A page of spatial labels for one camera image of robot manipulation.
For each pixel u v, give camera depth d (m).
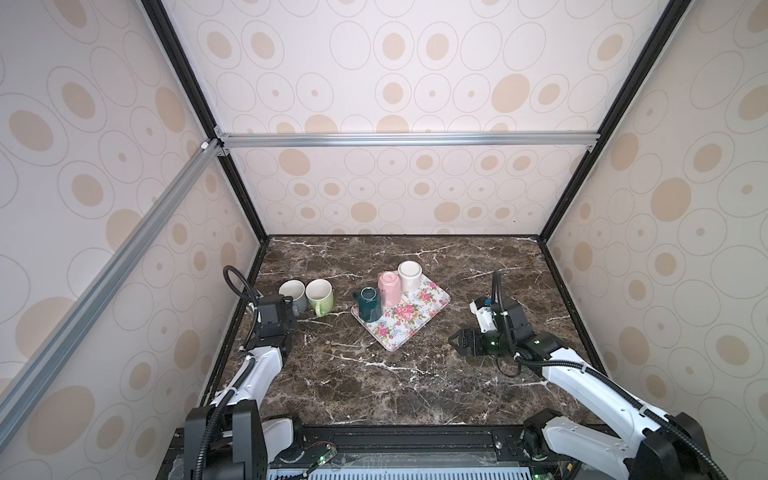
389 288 0.94
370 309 0.92
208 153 0.85
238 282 1.08
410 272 1.00
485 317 0.75
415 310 0.99
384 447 0.75
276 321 0.66
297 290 0.94
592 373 0.50
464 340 0.73
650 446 0.39
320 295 0.93
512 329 0.62
